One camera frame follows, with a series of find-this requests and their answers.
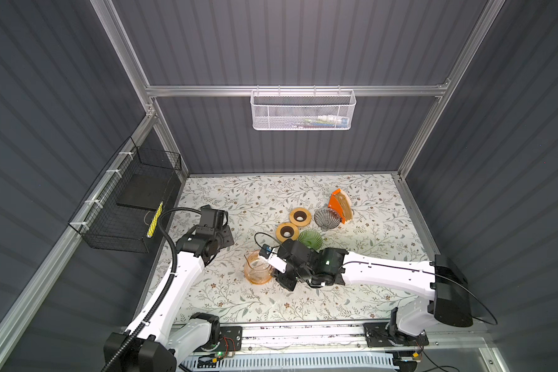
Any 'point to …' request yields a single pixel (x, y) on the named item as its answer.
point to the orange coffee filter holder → (340, 201)
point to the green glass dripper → (312, 238)
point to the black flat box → (149, 190)
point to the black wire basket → (125, 212)
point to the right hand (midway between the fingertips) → (274, 273)
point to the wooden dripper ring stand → (287, 231)
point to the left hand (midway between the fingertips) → (221, 236)
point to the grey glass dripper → (327, 218)
